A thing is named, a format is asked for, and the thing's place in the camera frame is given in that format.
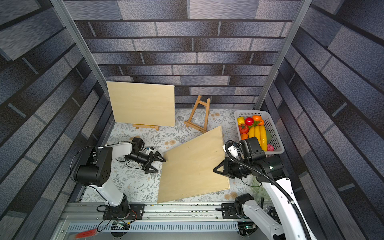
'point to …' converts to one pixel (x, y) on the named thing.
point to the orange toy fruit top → (257, 120)
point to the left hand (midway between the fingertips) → (161, 164)
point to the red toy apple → (249, 121)
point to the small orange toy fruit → (244, 136)
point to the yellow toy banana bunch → (259, 132)
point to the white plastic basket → (276, 139)
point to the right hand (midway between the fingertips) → (214, 169)
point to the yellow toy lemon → (241, 120)
